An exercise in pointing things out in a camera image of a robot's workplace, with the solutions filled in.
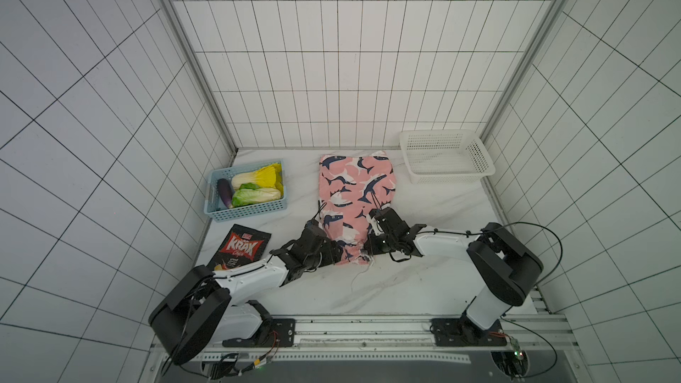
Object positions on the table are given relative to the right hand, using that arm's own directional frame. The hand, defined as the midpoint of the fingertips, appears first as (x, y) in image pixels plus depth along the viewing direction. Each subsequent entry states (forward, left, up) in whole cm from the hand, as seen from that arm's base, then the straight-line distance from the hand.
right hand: (357, 248), depth 90 cm
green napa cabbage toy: (+15, +41, +9) cm, 44 cm away
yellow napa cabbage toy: (+22, +36, +11) cm, 43 cm away
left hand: (-4, +9, +2) cm, 10 cm away
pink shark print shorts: (+26, +3, 0) cm, 26 cm away
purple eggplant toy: (+18, +52, +5) cm, 55 cm away
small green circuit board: (-26, -43, +2) cm, 51 cm away
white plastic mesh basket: (+46, -39, 0) cm, 60 cm away
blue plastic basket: (+11, +54, +4) cm, 55 cm away
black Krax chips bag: (-2, +42, +1) cm, 42 cm away
